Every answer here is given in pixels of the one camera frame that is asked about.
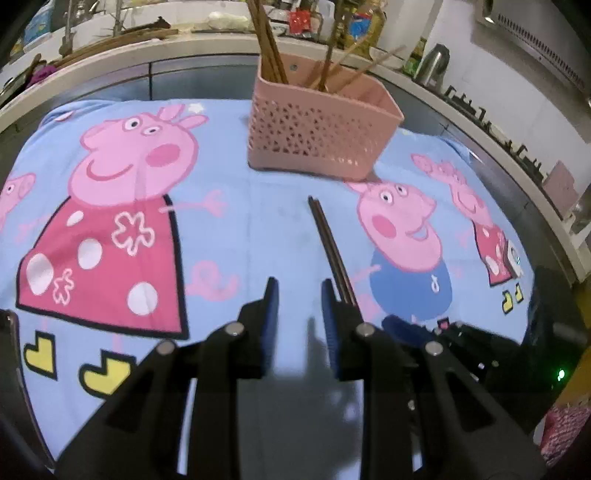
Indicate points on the pink plastic utensil basket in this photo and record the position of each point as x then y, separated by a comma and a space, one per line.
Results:
318, 129

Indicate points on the pink patterned clothing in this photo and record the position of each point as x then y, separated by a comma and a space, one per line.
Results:
563, 429

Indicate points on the black gas stove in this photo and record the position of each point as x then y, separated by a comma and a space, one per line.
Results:
489, 122

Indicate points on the steel range hood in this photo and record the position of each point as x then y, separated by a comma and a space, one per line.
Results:
540, 39

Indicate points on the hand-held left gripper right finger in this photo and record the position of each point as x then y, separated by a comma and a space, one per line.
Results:
330, 323

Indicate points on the blue cartoon pig printed blanket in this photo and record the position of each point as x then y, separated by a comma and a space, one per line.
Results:
231, 230

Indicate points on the purple cloth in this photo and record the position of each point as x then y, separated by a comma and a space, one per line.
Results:
41, 74

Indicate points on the steel thermos kettle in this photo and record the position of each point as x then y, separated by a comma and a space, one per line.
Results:
434, 62

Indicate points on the pink board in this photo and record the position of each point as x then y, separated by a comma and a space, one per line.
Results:
561, 184

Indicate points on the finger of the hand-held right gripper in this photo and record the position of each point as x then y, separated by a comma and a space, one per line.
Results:
408, 327

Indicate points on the white dough lump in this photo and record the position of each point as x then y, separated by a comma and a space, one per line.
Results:
228, 19

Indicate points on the green glass bottle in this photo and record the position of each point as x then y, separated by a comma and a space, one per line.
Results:
418, 53

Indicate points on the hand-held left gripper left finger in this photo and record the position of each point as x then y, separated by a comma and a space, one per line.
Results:
270, 323

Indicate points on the yellow cooking oil bottle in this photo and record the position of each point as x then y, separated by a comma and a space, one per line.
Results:
369, 23

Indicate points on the red packet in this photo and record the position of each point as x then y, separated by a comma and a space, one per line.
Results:
302, 21

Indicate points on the blue white detergent jug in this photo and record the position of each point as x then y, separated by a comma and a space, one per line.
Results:
37, 23

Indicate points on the dark wooden chopstick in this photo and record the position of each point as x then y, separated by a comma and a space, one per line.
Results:
331, 233
333, 46
273, 50
258, 37
323, 230

